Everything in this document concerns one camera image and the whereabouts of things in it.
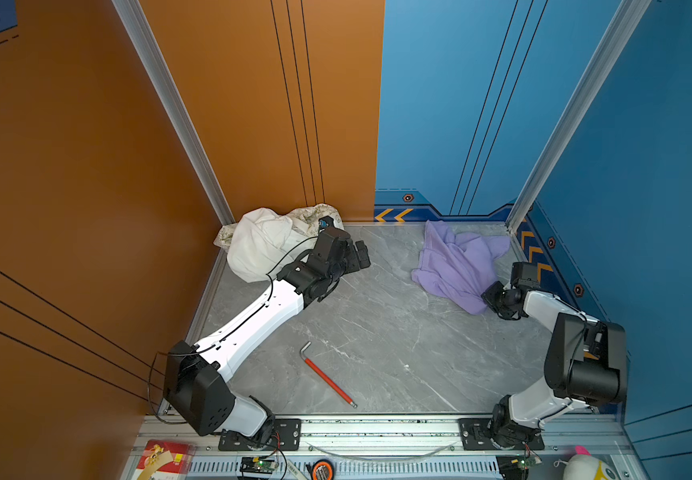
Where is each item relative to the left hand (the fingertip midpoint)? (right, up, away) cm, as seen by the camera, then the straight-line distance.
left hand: (356, 249), depth 79 cm
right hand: (+41, -15, +16) cm, 46 cm away
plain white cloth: (-31, +3, +18) cm, 36 cm away
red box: (-40, -48, -11) cm, 63 cm away
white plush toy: (+50, -47, -15) cm, 70 cm away
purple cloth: (+35, -6, +22) cm, 42 cm away
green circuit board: (-23, -52, -8) cm, 57 cm away
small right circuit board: (+40, -50, -9) cm, 65 cm away
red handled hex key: (-14, -32, +6) cm, 36 cm away
